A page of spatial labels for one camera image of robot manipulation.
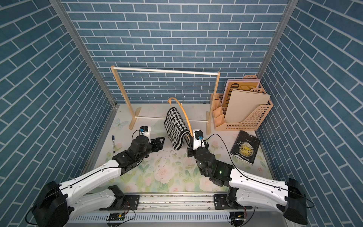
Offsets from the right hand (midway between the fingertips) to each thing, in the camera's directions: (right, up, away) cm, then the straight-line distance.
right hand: (192, 136), depth 71 cm
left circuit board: (-40, -42, +1) cm, 58 cm away
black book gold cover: (+37, -11, +23) cm, 45 cm away
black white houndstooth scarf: (-9, +3, +8) cm, 13 cm away
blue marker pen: (-56, -5, +28) cm, 63 cm away
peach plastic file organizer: (+44, +40, +34) cm, 69 cm away
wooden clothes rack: (-45, +11, +40) cm, 61 cm away
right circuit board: (+22, -41, 0) cm, 47 cm away
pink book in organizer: (+38, +32, +27) cm, 57 cm away
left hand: (-16, -3, +10) cm, 19 cm away
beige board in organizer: (+34, +18, +22) cm, 44 cm away
